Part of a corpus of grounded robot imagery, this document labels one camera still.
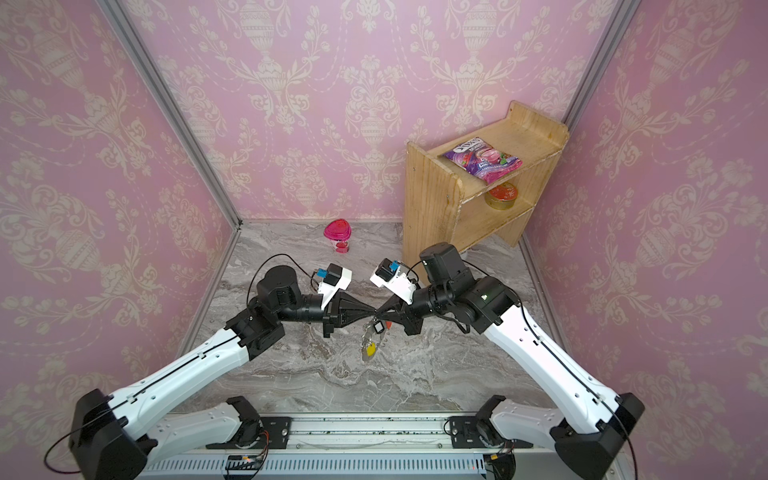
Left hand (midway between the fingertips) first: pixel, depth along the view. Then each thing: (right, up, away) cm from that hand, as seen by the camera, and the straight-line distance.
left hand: (371, 316), depth 62 cm
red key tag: (+3, -4, +9) cm, 11 cm away
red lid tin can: (+39, +31, +32) cm, 59 cm away
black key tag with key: (+1, -3, +3) cm, 5 cm away
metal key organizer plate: (0, -5, +5) cm, 7 cm away
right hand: (+2, +1, +2) cm, 3 cm away
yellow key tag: (0, -8, +4) cm, 9 cm away
